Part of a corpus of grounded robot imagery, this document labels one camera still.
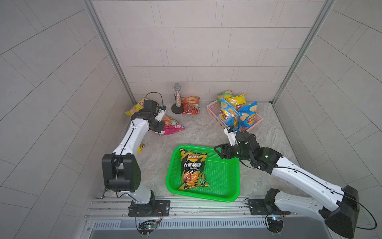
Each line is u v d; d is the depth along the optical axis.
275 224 0.68
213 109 1.08
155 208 0.69
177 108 1.07
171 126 0.89
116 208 0.72
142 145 0.91
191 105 1.04
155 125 0.74
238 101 0.99
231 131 0.64
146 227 0.64
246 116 0.90
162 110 0.77
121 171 0.43
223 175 0.82
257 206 0.68
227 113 0.92
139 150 0.91
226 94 1.05
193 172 0.75
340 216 0.36
